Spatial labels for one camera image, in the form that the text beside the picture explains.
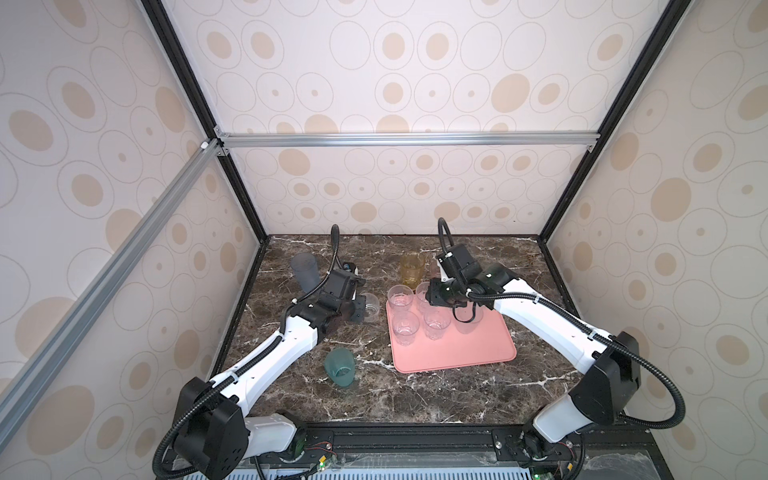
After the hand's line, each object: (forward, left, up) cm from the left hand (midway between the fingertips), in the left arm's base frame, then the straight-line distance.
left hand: (365, 297), depth 82 cm
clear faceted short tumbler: (-13, -24, +12) cm, 29 cm away
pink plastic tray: (-7, -37, -16) cm, 41 cm away
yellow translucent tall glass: (+16, -14, -8) cm, 23 cm away
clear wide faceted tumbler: (-1, -11, -14) cm, 18 cm away
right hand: (0, -17, +1) cm, 17 cm away
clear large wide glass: (+1, -21, -15) cm, 26 cm away
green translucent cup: (-14, +8, -15) cm, 22 cm away
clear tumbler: (+9, -10, -14) cm, 19 cm away
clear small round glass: (+1, -1, -7) cm, 7 cm away
